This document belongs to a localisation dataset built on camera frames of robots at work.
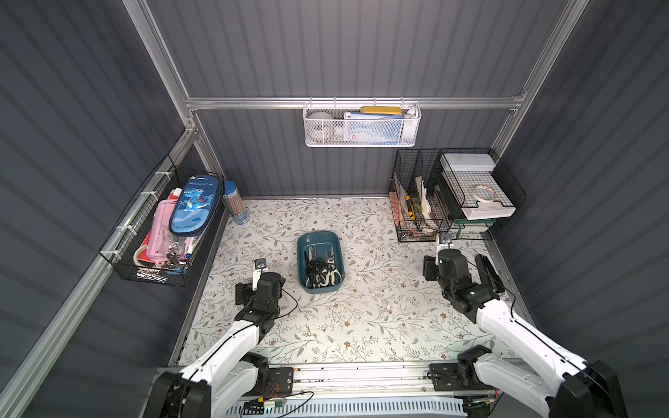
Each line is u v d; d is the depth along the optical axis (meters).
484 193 0.94
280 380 0.74
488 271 0.94
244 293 0.75
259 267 0.75
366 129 0.87
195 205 0.70
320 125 0.84
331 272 0.94
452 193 0.93
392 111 0.87
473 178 1.00
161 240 0.68
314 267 0.94
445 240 0.71
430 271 0.75
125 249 0.62
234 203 1.02
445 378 0.74
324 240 1.04
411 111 0.87
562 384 0.40
